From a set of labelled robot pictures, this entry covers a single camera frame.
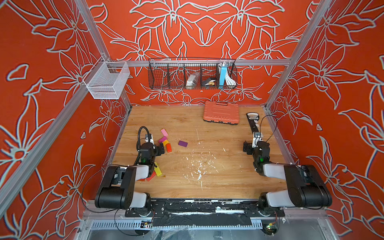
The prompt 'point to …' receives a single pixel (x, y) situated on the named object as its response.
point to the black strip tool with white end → (253, 118)
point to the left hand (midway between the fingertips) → (154, 142)
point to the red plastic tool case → (223, 113)
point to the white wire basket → (105, 80)
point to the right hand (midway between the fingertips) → (251, 140)
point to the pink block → (164, 132)
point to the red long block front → (148, 179)
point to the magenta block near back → (162, 139)
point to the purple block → (183, 143)
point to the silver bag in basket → (191, 80)
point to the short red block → (169, 148)
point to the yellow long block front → (157, 169)
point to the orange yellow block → (165, 142)
